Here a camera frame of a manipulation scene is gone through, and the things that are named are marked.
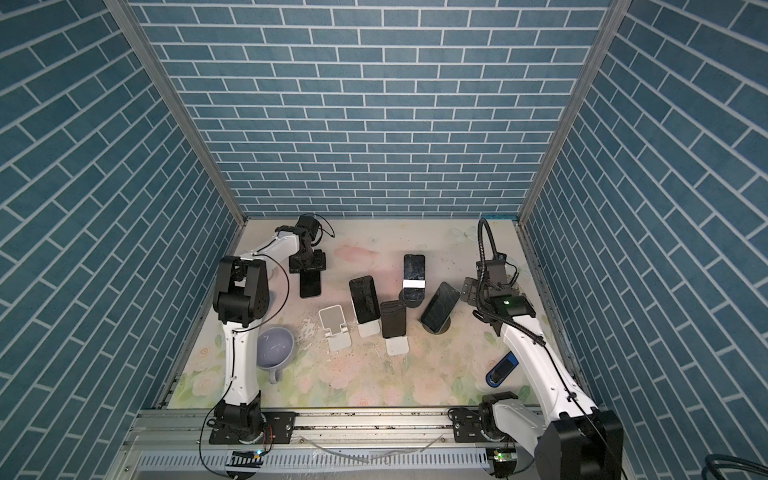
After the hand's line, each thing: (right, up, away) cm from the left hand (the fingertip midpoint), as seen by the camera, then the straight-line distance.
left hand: (314, 267), depth 106 cm
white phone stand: (+12, -13, -22) cm, 28 cm away
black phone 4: (+42, -10, -21) cm, 48 cm away
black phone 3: (+35, +1, -12) cm, 37 cm away
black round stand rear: (+34, -8, -14) cm, 38 cm away
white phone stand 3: (+30, -22, -19) cm, 41 cm away
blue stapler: (+59, -27, -23) cm, 69 cm away
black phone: (0, -5, -4) cm, 7 cm away
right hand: (+54, -3, -23) cm, 59 cm away
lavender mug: (-6, -22, -19) cm, 30 cm away
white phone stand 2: (+21, -18, -15) cm, 31 cm away
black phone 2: (+20, -9, -14) cm, 26 cm away
